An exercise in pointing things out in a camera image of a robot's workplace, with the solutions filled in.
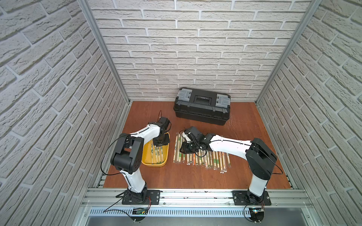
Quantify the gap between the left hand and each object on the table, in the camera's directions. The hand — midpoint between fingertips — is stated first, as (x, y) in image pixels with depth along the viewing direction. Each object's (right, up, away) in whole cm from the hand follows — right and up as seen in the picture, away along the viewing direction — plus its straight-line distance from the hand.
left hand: (165, 141), depth 94 cm
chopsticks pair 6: (+34, -9, -6) cm, 36 cm away
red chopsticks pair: (+38, -12, -6) cm, 40 cm away
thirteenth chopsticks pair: (+8, -4, -2) cm, 9 cm away
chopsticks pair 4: (+27, -11, -6) cm, 29 cm away
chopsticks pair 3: (+23, -11, -7) cm, 26 cm away
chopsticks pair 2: (+19, -10, -6) cm, 22 cm away
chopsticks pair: (+16, -10, -6) cm, 20 cm away
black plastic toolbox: (+26, +24, +1) cm, 35 cm away
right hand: (+12, -4, -8) cm, 15 cm away
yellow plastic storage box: (-6, -8, -6) cm, 12 cm away
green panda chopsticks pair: (+41, -9, -5) cm, 43 cm away
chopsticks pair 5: (+29, -10, -6) cm, 31 cm away
